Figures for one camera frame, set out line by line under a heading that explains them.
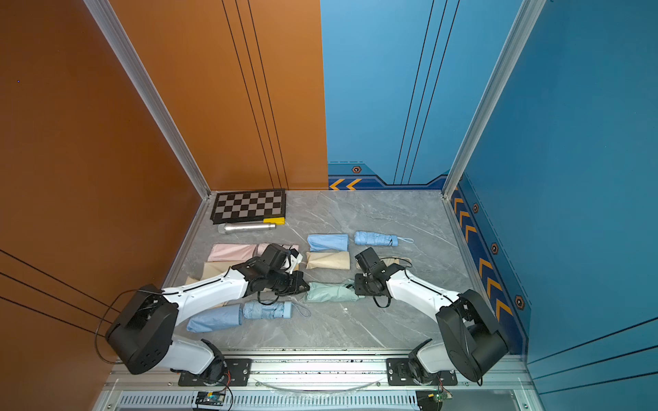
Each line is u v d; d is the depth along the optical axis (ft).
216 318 2.60
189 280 2.93
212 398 2.36
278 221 3.56
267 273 2.24
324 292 2.78
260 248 3.18
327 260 3.05
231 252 3.19
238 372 2.43
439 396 2.29
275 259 2.27
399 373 2.38
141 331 1.41
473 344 1.40
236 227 3.45
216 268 3.00
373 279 2.49
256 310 2.71
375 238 3.26
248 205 3.67
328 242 3.27
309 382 2.38
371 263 2.29
